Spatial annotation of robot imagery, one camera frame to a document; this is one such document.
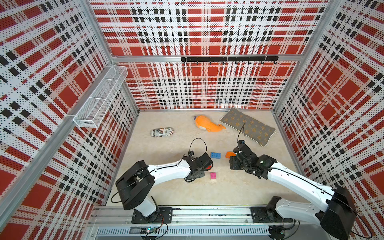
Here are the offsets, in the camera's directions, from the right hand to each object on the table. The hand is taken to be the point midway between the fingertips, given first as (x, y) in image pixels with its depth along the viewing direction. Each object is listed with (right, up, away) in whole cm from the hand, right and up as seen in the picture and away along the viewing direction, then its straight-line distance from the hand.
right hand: (237, 160), depth 81 cm
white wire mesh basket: (-89, +28, +12) cm, 94 cm away
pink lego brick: (-13, -9, +3) cm, 16 cm away
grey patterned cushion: (+16, +17, +23) cm, 32 cm away
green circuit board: (-45, -30, -12) cm, 55 cm away
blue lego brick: (-10, 0, +12) cm, 16 cm away
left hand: (-21, -8, +5) cm, 23 cm away
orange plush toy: (-18, +21, +23) cm, 37 cm away
